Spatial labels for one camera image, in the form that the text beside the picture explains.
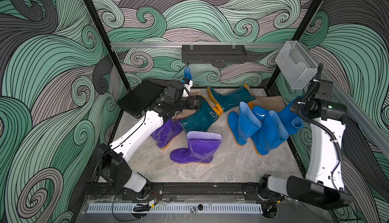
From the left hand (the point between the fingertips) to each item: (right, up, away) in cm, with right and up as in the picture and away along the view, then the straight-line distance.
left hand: (198, 97), depth 75 cm
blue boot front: (+36, -19, -1) cm, 41 cm away
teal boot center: (+3, -14, +17) cm, 22 cm away
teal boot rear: (+18, -2, +29) cm, 34 cm away
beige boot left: (-8, -10, +23) cm, 26 cm away
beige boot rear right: (+55, -4, +28) cm, 62 cm away
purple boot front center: (+1, -24, -7) cm, 25 cm away
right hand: (+45, -5, -9) cm, 46 cm away
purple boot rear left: (-18, -20, +7) cm, 27 cm away
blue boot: (-6, +17, +23) cm, 29 cm away
